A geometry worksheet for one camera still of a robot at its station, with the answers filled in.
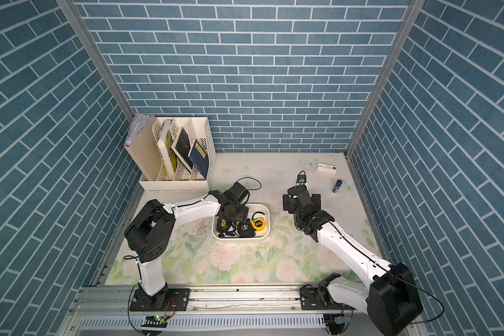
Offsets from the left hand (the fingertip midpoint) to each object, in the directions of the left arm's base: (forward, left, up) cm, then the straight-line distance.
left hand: (244, 216), depth 93 cm
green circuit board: (-38, +30, -6) cm, 48 cm away
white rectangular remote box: (+29, -43, +1) cm, 52 cm away
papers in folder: (+31, +48, +27) cm, 63 cm away
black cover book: (+28, +31, +16) cm, 45 cm away
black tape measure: (-7, -1, +3) cm, 8 cm away
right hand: (+2, -23, +14) cm, 27 cm away
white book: (+22, +35, +24) cm, 47 cm away
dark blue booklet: (+29, +24, +7) cm, 38 cm away
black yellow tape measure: (-5, +8, +1) cm, 10 cm away
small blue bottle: (+15, -45, +7) cm, 47 cm away
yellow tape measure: (-4, -6, 0) cm, 7 cm away
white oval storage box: (-8, -8, 0) cm, 11 cm away
